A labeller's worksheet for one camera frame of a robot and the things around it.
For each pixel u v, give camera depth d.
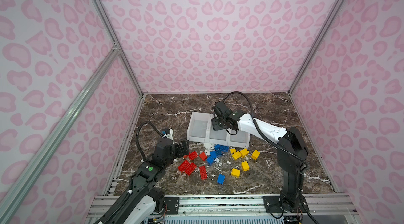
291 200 0.64
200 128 1.00
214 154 0.88
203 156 0.88
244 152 0.88
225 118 0.67
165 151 0.58
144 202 0.60
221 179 0.80
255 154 0.87
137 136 0.98
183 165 0.84
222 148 0.90
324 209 0.73
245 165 0.84
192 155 0.88
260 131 0.52
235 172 0.82
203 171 0.83
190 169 0.83
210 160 0.84
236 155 0.88
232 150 0.90
